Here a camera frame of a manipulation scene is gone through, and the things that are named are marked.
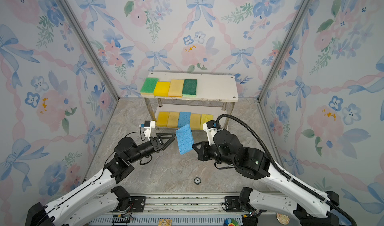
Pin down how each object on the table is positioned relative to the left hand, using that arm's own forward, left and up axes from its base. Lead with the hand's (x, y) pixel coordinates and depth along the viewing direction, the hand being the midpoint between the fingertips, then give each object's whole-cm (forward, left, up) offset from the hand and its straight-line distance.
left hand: (174, 137), depth 63 cm
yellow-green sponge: (+28, -16, -22) cm, 39 cm away
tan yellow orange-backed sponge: (+26, +5, -22) cm, 35 cm away
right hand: (-4, -7, 0) cm, 8 cm away
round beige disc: (-26, -51, -30) cm, 65 cm away
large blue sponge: (+23, -2, -23) cm, 33 cm away
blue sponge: (0, -4, -2) cm, 5 cm away
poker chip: (-9, -10, -31) cm, 34 cm away
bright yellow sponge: (+26, +13, -23) cm, 37 cm away
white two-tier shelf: (+24, -19, +3) cm, 31 cm away
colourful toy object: (-27, -25, -30) cm, 48 cm away
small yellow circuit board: (-28, +5, -30) cm, 41 cm away
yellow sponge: (+25, -9, -23) cm, 35 cm away
